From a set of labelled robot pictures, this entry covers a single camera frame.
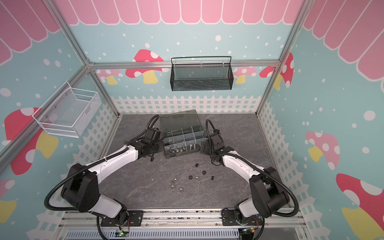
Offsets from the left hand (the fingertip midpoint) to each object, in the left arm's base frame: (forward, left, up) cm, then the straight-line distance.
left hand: (161, 147), depth 89 cm
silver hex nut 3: (-20, -8, -9) cm, 23 cm away
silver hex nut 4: (-15, -22, -9) cm, 28 cm away
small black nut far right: (-14, -31, -10) cm, 35 cm away
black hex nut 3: (-11, -26, -10) cm, 30 cm away
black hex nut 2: (-14, -18, -9) cm, 25 cm away
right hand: (+2, -28, 0) cm, 28 cm away
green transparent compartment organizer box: (+18, -10, -8) cm, 22 cm away
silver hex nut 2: (-16, -9, -9) cm, 20 cm away
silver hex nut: (-21, -13, -9) cm, 27 cm away
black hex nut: (-6, -21, -9) cm, 24 cm away
